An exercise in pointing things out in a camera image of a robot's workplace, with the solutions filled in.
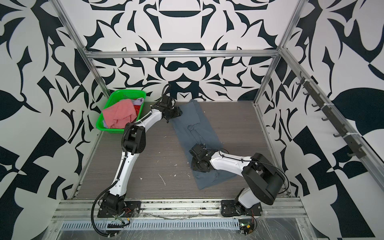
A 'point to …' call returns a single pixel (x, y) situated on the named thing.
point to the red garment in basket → (137, 108)
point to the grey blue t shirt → (195, 127)
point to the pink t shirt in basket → (117, 116)
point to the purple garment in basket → (138, 101)
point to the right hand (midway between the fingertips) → (194, 166)
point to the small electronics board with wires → (246, 226)
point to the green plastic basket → (115, 97)
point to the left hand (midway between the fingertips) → (181, 109)
